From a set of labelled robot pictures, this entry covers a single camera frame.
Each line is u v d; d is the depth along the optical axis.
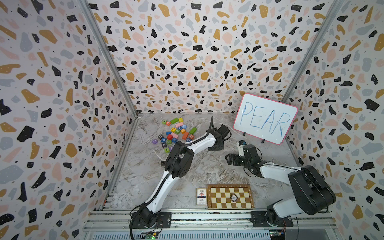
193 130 1.10
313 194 0.44
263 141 1.04
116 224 0.74
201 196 0.80
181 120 1.16
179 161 0.60
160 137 1.06
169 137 1.06
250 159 0.73
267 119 1.00
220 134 0.77
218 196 0.80
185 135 1.07
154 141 1.03
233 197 0.78
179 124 1.14
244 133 1.08
